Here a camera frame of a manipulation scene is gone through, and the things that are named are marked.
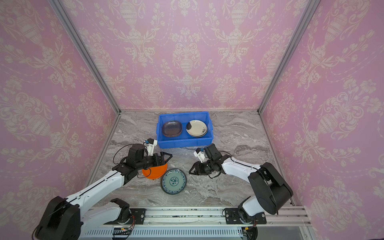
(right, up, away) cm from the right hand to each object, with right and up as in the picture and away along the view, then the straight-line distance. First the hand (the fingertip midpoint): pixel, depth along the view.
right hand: (192, 172), depth 84 cm
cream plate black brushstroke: (+3, +24, +22) cm, 33 cm away
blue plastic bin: (-6, +16, +23) cm, 29 cm away
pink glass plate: (-15, +24, +25) cm, 38 cm away
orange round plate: (-18, +3, -10) cm, 21 cm away
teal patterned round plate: (-11, -6, +2) cm, 12 cm away
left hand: (-13, +9, -2) cm, 16 cm away
